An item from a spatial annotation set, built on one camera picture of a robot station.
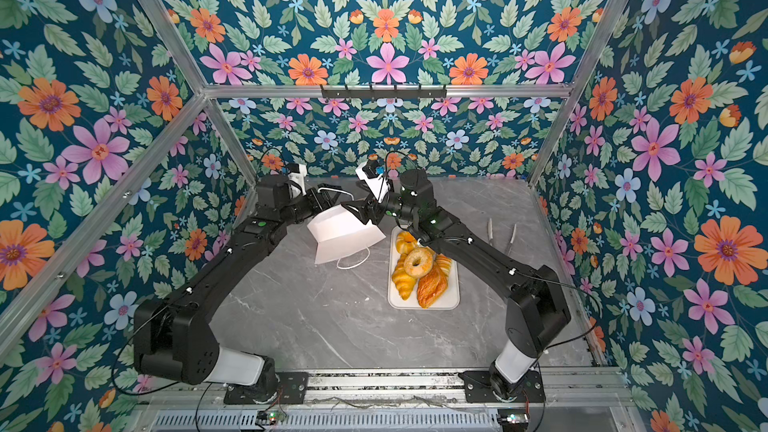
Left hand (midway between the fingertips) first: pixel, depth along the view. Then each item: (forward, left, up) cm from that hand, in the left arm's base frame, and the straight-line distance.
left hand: (336, 183), depth 79 cm
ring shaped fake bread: (-4, -18, -25) cm, 31 cm away
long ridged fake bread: (-12, -30, -26) cm, 42 cm away
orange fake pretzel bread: (-20, -25, -24) cm, 40 cm away
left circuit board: (-48, +17, -29) cm, 59 cm away
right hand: (-6, -6, +5) cm, 10 cm away
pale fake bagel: (-14, -22, -21) cm, 33 cm away
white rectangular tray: (-23, -30, -29) cm, 48 cm away
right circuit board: (-52, -42, -29) cm, 73 cm away
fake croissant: (-17, -17, -25) cm, 35 cm away
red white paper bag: (+3, +4, -29) cm, 29 cm away
